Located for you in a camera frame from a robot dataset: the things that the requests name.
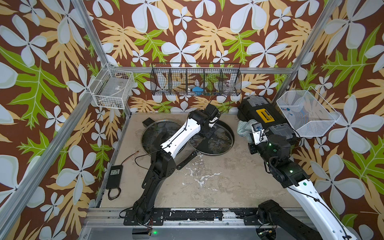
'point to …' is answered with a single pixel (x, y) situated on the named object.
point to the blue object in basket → (198, 90)
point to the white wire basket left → (112, 87)
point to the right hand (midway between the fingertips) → (251, 132)
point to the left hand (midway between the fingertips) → (208, 130)
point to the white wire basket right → (308, 113)
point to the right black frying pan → (197, 152)
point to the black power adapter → (114, 177)
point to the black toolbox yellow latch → (261, 109)
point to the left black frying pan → (147, 120)
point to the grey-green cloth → (244, 129)
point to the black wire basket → (195, 79)
